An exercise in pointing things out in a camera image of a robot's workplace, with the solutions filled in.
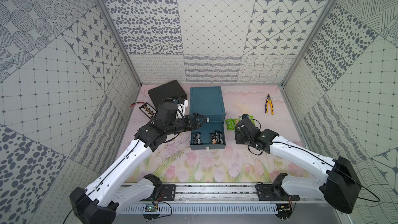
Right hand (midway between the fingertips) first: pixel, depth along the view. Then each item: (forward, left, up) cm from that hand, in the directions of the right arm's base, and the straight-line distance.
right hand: (239, 137), depth 84 cm
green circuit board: (-32, +44, -10) cm, 55 cm away
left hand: (0, +21, +20) cm, 29 cm away
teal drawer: (+3, +19, +4) cm, 19 cm away
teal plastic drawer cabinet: (+13, +17, +14) cm, 26 cm away
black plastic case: (+39, +44, -2) cm, 59 cm away
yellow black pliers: (+33, -27, -8) cm, 43 cm away
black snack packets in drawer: (-1, +12, +1) cm, 12 cm away
